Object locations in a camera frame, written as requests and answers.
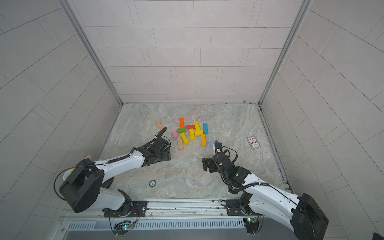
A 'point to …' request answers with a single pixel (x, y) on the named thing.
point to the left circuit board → (122, 227)
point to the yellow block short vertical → (192, 134)
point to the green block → (181, 130)
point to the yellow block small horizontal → (199, 133)
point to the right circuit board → (252, 225)
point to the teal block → (205, 128)
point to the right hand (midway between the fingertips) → (208, 160)
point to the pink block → (174, 134)
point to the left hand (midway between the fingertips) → (168, 153)
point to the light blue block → (212, 143)
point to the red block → (190, 126)
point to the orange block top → (181, 123)
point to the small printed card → (253, 142)
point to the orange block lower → (203, 140)
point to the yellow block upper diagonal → (197, 125)
